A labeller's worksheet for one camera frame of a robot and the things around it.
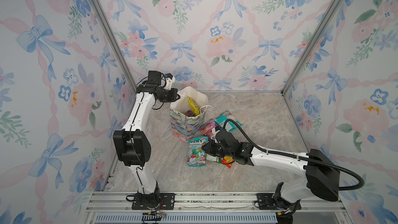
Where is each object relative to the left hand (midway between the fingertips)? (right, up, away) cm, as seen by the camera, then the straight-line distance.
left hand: (180, 94), depth 85 cm
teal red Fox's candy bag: (+9, -30, -7) cm, 32 cm away
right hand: (+11, -27, -7) cm, 30 cm away
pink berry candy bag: (+15, -21, +12) cm, 28 cm away
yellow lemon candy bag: (+8, -7, 0) cm, 10 cm away
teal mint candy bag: (+25, -15, +19) cm, 35 cm away
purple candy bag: (+4, -11, +15) cm, 19 cm away
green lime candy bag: (+17, -35, 0) cm, 38 cm away
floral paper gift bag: (+2, -17, -3) cm, 18 cm away
